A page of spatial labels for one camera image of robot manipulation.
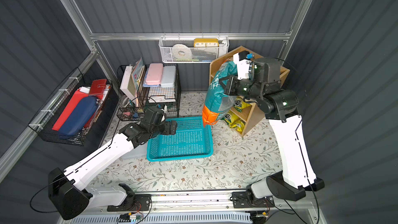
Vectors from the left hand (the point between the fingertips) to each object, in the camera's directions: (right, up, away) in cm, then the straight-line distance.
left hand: (169, 123), depth 78 cm
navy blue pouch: (-38, +4, -10) cm, 40 cm away
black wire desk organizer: (-20, +21, +18) cm, 34 cm away
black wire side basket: (-47, +2, -17) cm, 50 cm away
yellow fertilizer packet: (+35, +1, +22) cm, 42 cm away
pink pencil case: (-13, +29, +19) cm, 37 cm away
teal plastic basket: (+10, -12, +18) cm, 24 cm away
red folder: (-47, +7, -6) cm, 48 cm away
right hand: (+25, +17, -21) cm, 36 cm away
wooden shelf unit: (+39, +3, +9) cm, 40 cm away
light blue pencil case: (-4, +27, +18) cm, 33 cm away
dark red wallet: (-37, +19, +1) cm, 42 cm away
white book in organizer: (-27, +21, +11) cm, 36 cm away
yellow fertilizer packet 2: (+39, -2, +15) cm, 42 cm away
